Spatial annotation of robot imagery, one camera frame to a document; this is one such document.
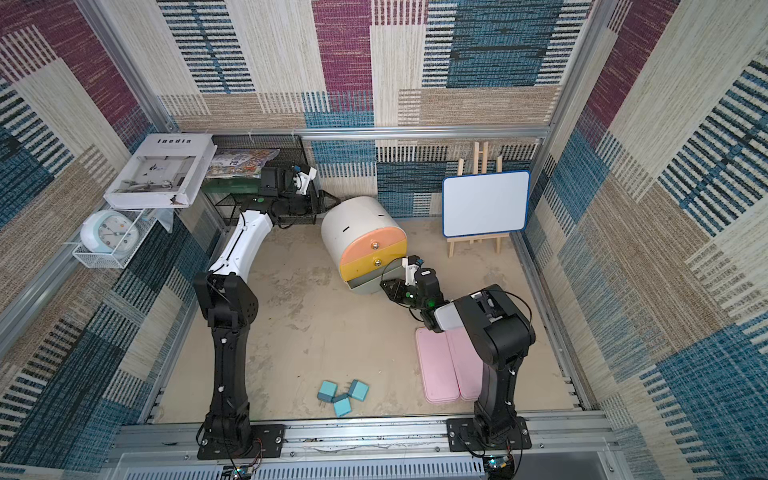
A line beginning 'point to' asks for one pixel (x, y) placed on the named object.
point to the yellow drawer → (374, 263)
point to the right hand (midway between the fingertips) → (382, 280)
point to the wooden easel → (498, 237)
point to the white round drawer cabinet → (352, 216)
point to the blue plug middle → (342, 404)
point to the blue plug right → (358, 390)
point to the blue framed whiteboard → (486, 203)
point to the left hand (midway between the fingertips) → (330, 200)
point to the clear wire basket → (145, 218)
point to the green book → (231, 185)
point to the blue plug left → (327, 391)
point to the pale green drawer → (371, 283)
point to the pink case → (452, 365)
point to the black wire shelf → (290, 190)
